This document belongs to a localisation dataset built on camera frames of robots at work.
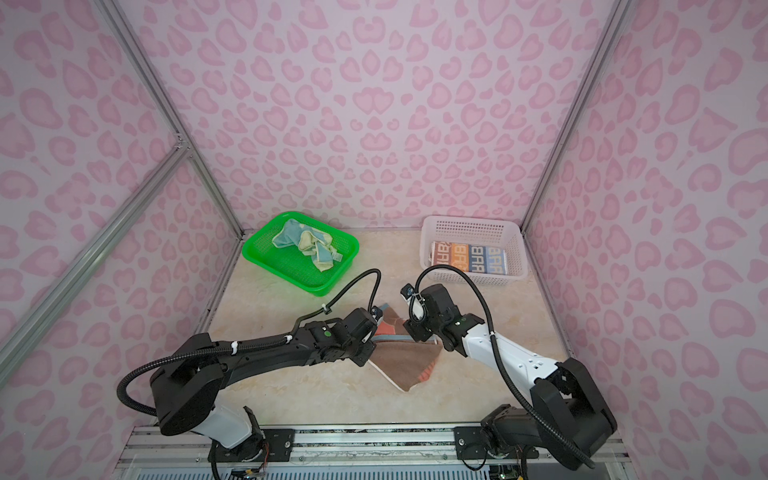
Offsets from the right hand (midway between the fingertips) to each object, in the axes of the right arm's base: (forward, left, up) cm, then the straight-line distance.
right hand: (414, 311), depth 86 cm
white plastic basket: (+35, -33, -4) cm, 48 cm away
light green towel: (+30, +38, -4) cm, 48 cm away
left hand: (-9, +11, -5) cm, 15 cm away
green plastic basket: (+24, +45, -10) cm, 52 cm away
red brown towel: (-12, +3, -7) cm, 14 cm away
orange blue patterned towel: (+26, -20, -7) cm, 33 cm away
